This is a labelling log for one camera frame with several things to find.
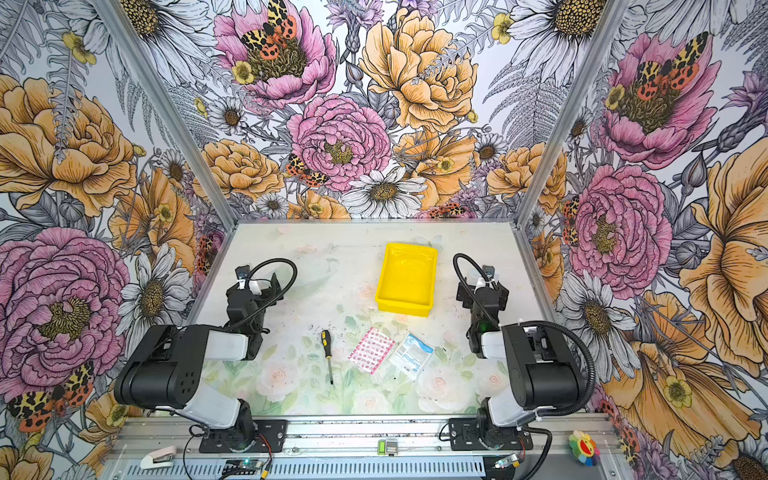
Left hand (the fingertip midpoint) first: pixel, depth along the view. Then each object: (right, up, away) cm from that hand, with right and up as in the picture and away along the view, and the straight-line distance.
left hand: (261, 284), depth 93 cm
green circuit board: (+5, -40, -22) cm, 46 cm away
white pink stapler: (-13, -37, -23) cm, 46 cm away
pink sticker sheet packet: (+34, -19, -4) cm, 39 cm away
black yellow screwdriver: (+21, -16, -4) cm, 26 cm away
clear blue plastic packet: (+46, -20, -6) cm, 50 cm away
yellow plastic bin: (+45, 0, +3) cm, 45 cm away
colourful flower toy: (+85, -36, -22) cm, 95 cm away
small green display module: (+39, -35, -23) cm, 57 cm away
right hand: (+68, -1, +1) cm, 68 cm away
